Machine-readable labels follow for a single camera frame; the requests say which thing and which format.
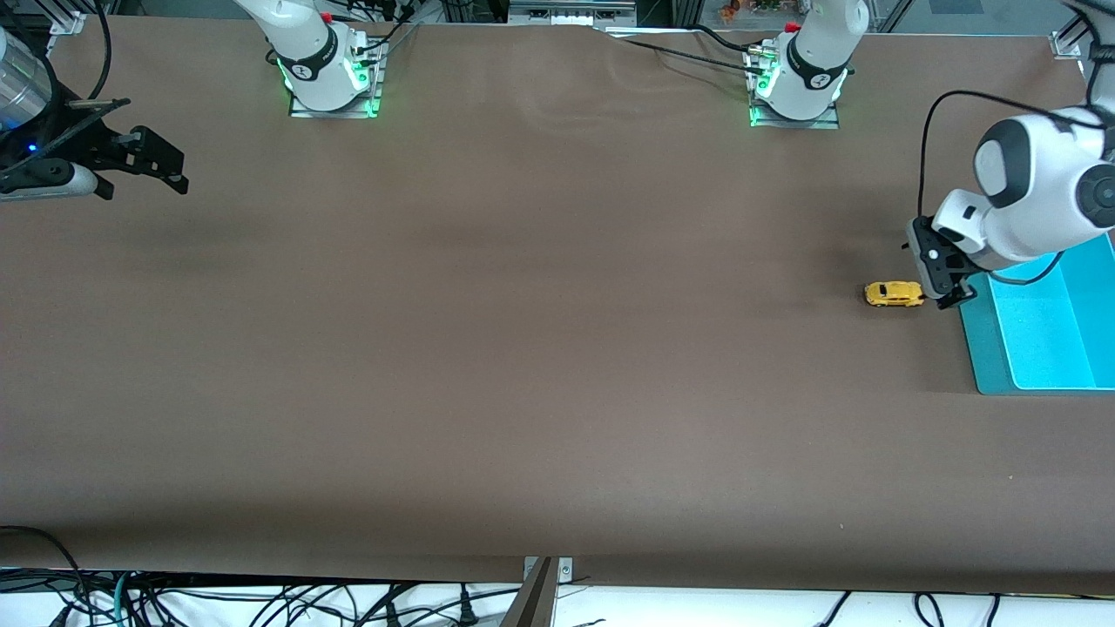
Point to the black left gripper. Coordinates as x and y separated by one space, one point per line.
953 297

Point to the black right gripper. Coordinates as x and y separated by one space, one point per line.
84 144

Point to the yellow beetle toy car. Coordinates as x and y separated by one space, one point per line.
895 294

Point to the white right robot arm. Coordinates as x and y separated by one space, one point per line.
314 61

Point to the teal plastic storage bin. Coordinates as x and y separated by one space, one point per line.
1045 348

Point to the brown table mat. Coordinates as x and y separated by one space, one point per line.
557 348

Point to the grey power strip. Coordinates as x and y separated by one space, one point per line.
571 13

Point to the metal table clamp plate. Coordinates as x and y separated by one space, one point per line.
564 570

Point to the dark metal support beam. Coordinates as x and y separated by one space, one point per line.
531 601

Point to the metal table corner bracket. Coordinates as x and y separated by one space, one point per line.
1064 48
68 23

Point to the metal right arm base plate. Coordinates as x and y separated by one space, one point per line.
331 113

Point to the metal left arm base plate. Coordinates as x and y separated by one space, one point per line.
793 124

